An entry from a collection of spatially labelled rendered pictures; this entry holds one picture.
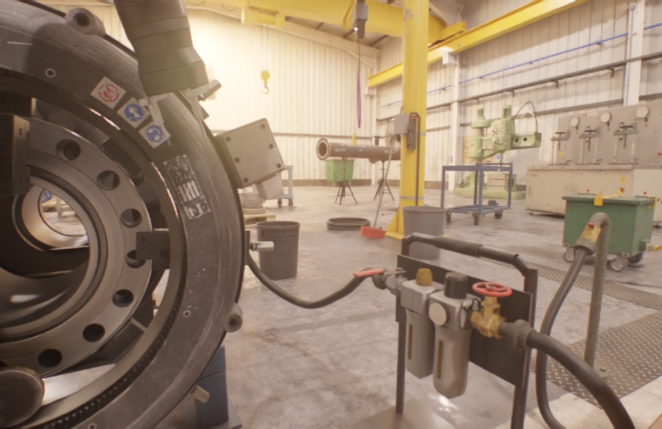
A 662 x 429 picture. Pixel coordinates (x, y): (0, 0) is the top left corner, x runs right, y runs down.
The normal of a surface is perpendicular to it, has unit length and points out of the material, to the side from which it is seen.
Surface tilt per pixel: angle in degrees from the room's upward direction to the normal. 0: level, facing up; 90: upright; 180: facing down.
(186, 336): 90
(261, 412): 0
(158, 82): 113
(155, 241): 90
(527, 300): 90
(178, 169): 90
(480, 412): 0
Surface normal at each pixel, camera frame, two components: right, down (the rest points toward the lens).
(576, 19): -0.91, 0.05
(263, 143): 0.51, 0.11
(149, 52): -0.05, 0.63
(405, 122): -0.36, 0.11
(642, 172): 0.25, 0.12
